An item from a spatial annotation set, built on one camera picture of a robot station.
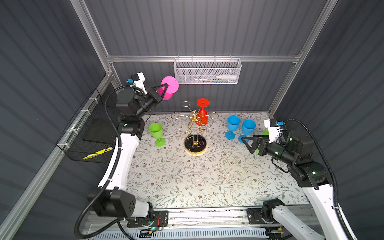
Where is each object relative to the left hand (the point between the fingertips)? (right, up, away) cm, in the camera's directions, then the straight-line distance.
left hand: (168, 84), depth 62 cm
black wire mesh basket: (-39, -22, +9) cm, 46 cm away
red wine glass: (+15, -12, +20) cm, 27 cm away
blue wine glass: (+44, -19, +30) cm, 56 cm away
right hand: (+35, -23, +2) cm, 42 cm away
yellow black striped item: (-31, -29, +3) cm, 43 cm away
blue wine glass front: (+36, -16, +33) cm, 51 cm away
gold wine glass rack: (+11, -30, +38) cm, 49 cm away
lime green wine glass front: (-13, -20, +29) cm, 38 cm away
